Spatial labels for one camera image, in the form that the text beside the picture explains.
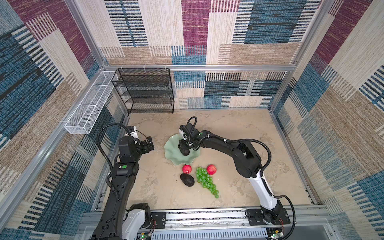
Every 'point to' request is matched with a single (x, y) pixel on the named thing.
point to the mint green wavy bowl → (173, 153)
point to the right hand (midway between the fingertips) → (182, 146)
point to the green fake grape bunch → (203, 177)
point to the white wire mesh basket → (83, 117)
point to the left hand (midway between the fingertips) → (141, 136)
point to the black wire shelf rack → (145, 90)
